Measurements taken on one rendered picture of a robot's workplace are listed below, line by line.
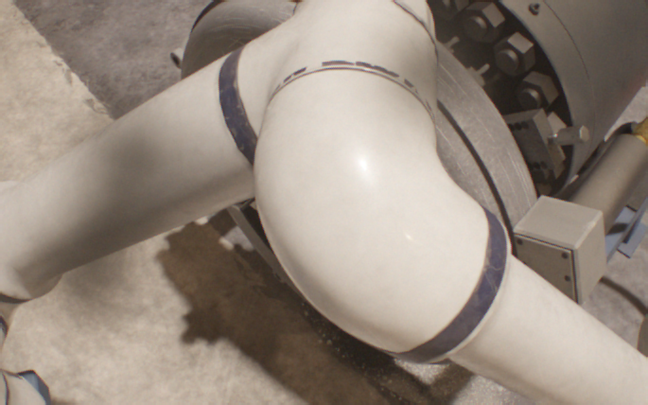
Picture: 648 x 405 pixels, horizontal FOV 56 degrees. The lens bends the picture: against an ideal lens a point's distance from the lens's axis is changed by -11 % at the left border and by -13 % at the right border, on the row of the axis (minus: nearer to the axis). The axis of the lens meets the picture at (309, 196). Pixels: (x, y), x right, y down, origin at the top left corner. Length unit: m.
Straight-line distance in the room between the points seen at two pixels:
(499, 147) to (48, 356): 1.32
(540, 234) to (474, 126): 0.16
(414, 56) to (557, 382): 0.26
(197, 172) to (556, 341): 0.31
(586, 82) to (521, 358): 0.79
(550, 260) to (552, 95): 0.37
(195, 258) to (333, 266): 1.48
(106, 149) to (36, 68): 2.15
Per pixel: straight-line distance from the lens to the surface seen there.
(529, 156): 0.91
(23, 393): 0.97
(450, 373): 1.63
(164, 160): 0.55
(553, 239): 0.84
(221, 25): 1.02
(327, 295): 0.40
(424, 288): 0.39
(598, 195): 0.93
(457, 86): 0.85
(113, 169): 0.60
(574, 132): 0.85
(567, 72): 1.16
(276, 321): 1.71
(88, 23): 2.90
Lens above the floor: 1.46
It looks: 49 degrees down
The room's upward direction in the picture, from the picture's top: 6 degrees counter-clockwise
